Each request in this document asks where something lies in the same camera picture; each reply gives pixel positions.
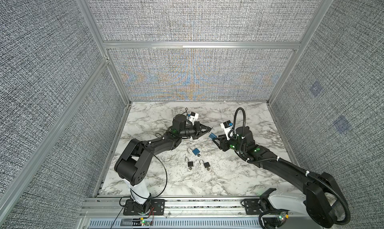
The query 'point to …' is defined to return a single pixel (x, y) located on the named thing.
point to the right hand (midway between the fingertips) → (215, 137)
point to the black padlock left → (190, 163)
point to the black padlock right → (206, 164)
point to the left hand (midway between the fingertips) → (211, 130)
